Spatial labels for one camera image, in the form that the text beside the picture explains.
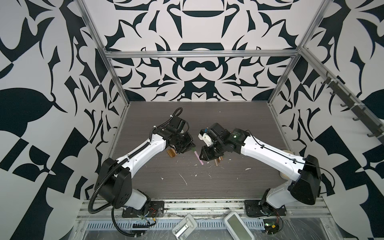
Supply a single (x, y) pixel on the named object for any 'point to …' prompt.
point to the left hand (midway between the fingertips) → (198, 143)
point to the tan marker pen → (216, 162)
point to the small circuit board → (271, 225)
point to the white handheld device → (185, 227)
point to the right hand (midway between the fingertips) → (201, 157)
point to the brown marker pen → (218, 160)
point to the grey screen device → (237, 228)
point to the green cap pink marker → (193, 149)
